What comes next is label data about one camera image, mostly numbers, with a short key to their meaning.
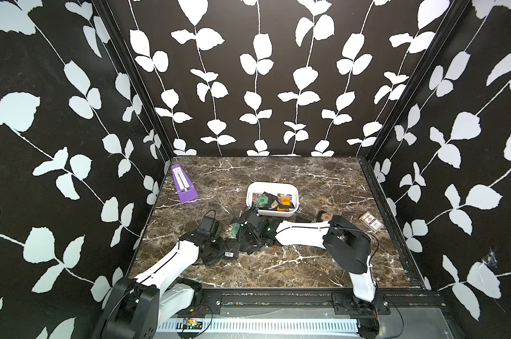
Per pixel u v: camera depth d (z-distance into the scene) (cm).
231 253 86
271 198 101
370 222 93
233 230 92
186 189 98
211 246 72
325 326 70
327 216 96
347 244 51
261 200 99
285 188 101
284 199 101
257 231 68
